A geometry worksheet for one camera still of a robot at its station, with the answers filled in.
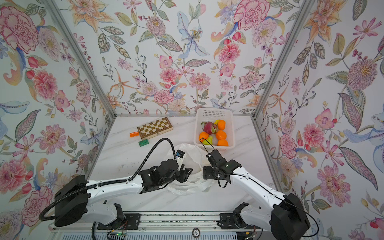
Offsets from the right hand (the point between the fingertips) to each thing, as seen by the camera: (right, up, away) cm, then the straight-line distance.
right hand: (208, 172), depth 83 cm
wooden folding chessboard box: (-36, +25, +27) cm, 52 cm away
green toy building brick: (-43, +15, +20) cm, 50 cm away
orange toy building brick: (-51, +21, +24) cm, 60 cm away
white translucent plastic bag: (-8, +7, +1) cm, 10 cm away
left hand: (-10, +2, -6) cm, 11 cm away
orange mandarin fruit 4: (+11, +15, +15) cm, 24 cm away
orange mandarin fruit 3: (+11, +20, +21) cm, 31 cm away
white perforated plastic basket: (+17, +26, +22) cm, 38 cm away
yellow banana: (+9, +30, +30) cm, 43 cm away
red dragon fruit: (+2, +25, +18) cm, 31 cm away
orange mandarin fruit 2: (-2, +20, +20) cm, 28 cm away
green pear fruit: (+3, +17, +16) cm, 24 cm away
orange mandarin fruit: (+12, +27, +23) cm, 38 cm away
